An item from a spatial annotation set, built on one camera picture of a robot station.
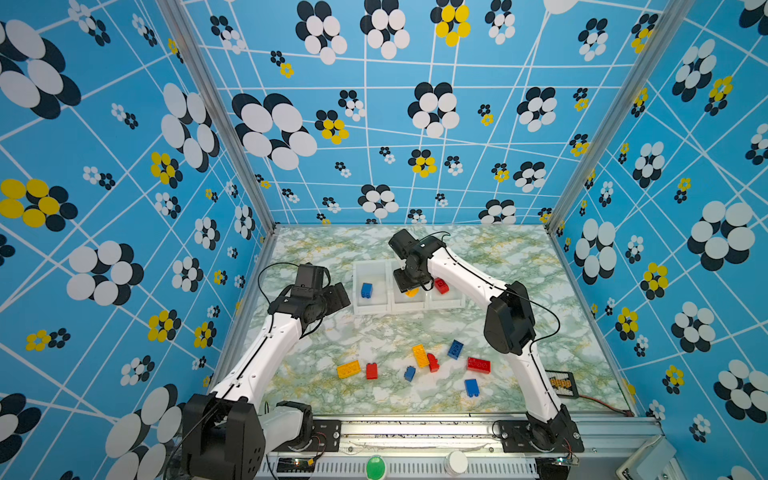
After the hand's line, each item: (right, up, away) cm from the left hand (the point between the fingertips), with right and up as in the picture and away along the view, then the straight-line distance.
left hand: (338, 297), depth 85 cm
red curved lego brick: (+27, -19, -1) cm, 33 cm away
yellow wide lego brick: (+3, -21, 0) cm, 21 cm away
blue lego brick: (+7, 0, +14) cm, 16 cm away
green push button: (+12, -32, -23) cm, 42 cm away
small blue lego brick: (+21, -21, -2) cm, 30 cm away
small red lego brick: (+10, -21, 0) cm, 23 cm away
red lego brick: (+40, -19, -2) cm, 44 cm away
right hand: (+21, +3, +10) cm, 23 cm away
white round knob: (+30, -33, -20) cm, 49 cm away
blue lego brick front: (+38, -24, -4) cm, 45 cm away
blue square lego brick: (+34, -16, +2) cm, 38 cm away
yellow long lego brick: (+24, -17, +2) cm, 30 cm away
